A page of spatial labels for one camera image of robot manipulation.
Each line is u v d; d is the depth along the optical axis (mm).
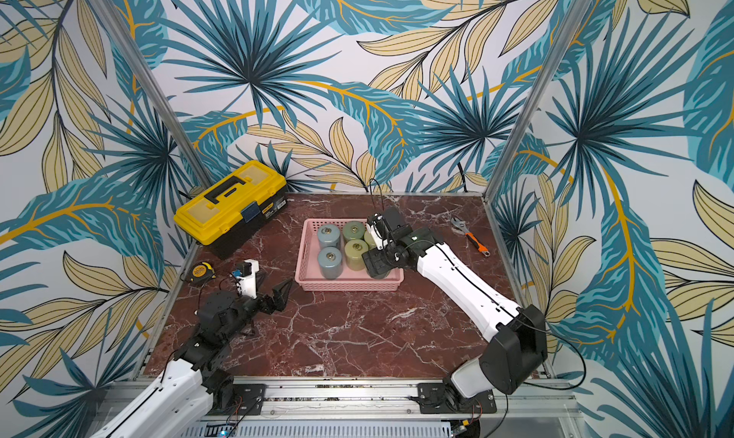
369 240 950
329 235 972
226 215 907
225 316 597
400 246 552
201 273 927
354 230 977
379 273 702
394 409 733
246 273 664
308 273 972
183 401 536
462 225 1101
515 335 415
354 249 925
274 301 708
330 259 902
